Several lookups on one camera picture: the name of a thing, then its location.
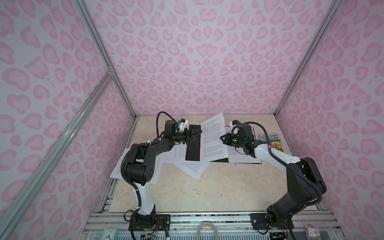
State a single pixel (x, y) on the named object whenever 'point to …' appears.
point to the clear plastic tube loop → (202, 223)
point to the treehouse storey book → (274, 139)
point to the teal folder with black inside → (193, 152)
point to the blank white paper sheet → (194, 169)
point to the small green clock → (110, 234)
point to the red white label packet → (312, 233)
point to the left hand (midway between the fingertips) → (200, 132)
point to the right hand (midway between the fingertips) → (221, 136)
